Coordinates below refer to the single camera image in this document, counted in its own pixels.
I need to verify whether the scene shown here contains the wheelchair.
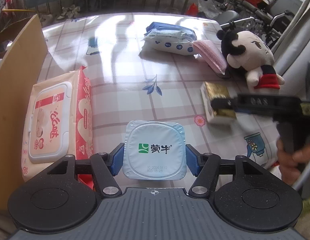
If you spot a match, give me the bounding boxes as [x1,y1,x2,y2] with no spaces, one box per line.
[183,0,310,53]

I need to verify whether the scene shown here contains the blue white diaper pack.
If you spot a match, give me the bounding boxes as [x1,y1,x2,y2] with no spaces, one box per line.
[143,22,197,56]

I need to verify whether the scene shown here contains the gold white small box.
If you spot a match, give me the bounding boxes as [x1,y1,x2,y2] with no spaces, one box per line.
[200,82,236,125]

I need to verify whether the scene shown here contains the checked plastic tablecloth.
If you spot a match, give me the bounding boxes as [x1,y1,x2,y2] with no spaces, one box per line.
[38,13,278,168]

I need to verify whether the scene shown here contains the person right hand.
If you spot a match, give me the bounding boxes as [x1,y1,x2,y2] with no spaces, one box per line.
[276,138,310,186]

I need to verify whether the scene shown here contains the brown cardboard box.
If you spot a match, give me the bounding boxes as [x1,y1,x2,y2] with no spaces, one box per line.
[0,15,47,211]

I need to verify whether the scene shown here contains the pink mesh sponge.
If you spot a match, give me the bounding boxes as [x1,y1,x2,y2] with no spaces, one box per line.
[192,40,227,75]

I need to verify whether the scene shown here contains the pink wet wipes pack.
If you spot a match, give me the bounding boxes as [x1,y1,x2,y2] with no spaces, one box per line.
[21,66,94,181]

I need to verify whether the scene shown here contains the black-haired boy plush doll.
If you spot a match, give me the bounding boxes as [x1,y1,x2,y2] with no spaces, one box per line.
[217,30,285,94]

